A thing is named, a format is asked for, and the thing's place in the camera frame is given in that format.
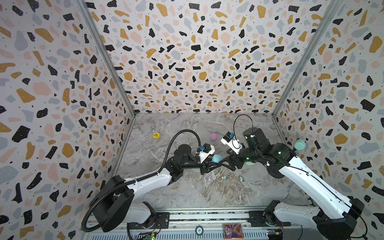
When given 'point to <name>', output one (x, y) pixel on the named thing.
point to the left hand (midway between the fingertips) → (222, 160)
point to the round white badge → (199, 230)
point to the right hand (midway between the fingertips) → (224, 155)
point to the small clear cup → (153, 128)
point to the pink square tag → (233, 231)
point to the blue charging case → (217, 158)
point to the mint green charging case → (249, 163)
